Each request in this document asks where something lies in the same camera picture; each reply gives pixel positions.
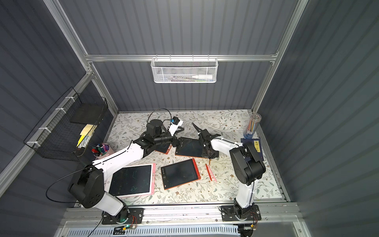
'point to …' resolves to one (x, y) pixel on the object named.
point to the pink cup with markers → (101, 150)
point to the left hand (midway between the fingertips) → (189, 136)
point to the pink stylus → (213, 176)
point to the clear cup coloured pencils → (255, 120)
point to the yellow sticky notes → (86, 129)
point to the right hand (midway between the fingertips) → (210, 155)
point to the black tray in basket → (89, 113)
